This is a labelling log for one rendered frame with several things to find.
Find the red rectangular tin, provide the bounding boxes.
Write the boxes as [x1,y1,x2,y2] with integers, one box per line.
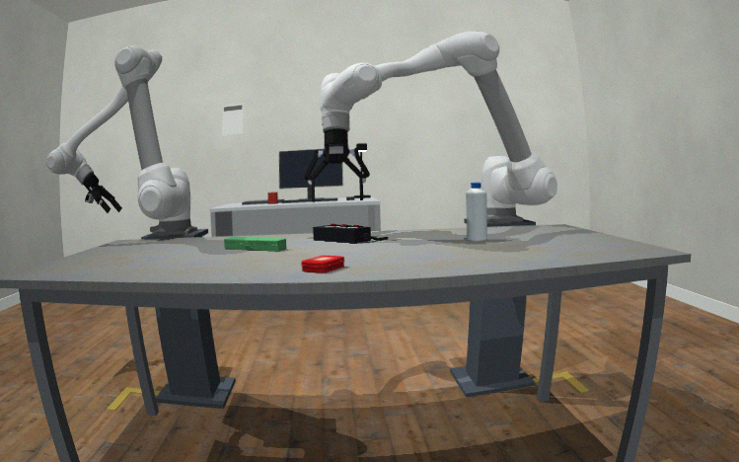
[301,256,344,273]

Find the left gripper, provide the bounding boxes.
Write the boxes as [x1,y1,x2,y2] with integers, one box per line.
[304,128,370,202]

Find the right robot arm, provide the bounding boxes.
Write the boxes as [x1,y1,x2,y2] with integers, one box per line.
[46,45,197,236]

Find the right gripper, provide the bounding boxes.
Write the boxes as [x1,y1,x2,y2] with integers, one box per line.
[83,173,122,213]

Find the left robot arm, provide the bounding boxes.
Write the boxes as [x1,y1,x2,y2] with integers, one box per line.
[320,31,557,222]

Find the white bottle with blue cap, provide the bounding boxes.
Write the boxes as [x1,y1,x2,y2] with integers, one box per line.
[466,183,487,241]

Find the black power strip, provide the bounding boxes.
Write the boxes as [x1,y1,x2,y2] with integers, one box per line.
[313,224,388,244]

